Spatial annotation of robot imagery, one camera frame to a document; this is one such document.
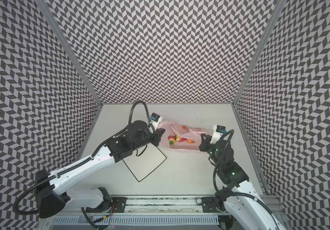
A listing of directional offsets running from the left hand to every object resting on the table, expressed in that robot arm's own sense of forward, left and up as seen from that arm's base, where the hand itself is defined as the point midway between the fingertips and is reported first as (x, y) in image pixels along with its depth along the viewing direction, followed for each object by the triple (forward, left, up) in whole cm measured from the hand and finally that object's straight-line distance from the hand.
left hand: (164, 131), depth 72 cm
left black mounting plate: (-29, +24, -24) cm, 45 cm away
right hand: (-2, -19, -4) cm, 19 cm away
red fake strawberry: (+8, -3, -21) cm, 23 cm away
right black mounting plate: (-29, -23, -25) cm, 44 cm away
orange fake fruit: (+7, -15, -22) cm, 28 cm away
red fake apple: (+8, -9, -22) cm, 25 cm away
